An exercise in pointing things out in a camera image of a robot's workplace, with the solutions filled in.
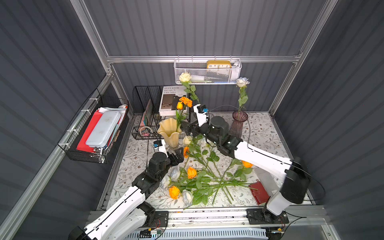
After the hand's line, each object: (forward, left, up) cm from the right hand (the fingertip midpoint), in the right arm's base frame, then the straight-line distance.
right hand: (191, 115), depth 71 cm
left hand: (-11, +8, -15) cm, 20 cm away
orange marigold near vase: (-1, +4, -33) cm, 34 cm away
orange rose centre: (-17, 0, -29) cm, 34 cm away
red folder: (-5, +48, -3) cm, 49 cm away
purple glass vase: (+16, -30, -18) cm, 38 cm away
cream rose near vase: (+6, +4, -31) cm, 31 cm away
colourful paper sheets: (+23, +34, -28) cm, 50 cm away
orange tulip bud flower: (+9, +6, -2) cm, 12 cm away
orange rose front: (-27, +9, -31) cm, 42 cm away
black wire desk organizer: (+38, +37, -24) cm, 58 cm away
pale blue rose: (-17, +10, -30) cm, 36 cm away
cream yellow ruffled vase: (+6, +14, -21) cm, 26 cm away
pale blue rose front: (-30, +2, -30) cm, 42 cm away
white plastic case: (-5, +43, -4) cm, 44 cm away
